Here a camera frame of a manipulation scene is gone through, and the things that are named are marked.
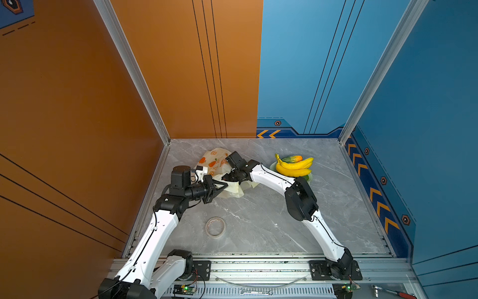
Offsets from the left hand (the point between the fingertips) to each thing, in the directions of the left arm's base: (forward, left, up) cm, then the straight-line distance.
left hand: (229, 183), depth 73 cm
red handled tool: (-33, -67, -23) cm, 78 cm away
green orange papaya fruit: (+24, -31, -14) cm, 42 cm away
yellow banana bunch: (+17, -32, -14) cm, 39 cm away
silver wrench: (-33, -6, -24) cm, 41 cm away
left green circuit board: (-33, +17, -25) cm, 44 cm away
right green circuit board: (-32, -45, -25) cm, 61 cm away
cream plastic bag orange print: (+21, +10, -13) cm, 27 cm away
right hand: (+12, +7, -18) cm, 23 cm away
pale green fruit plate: (+15, -39, -18) cm, 46 cm away
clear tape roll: (-7, +9, -22) cm, 24 cm away
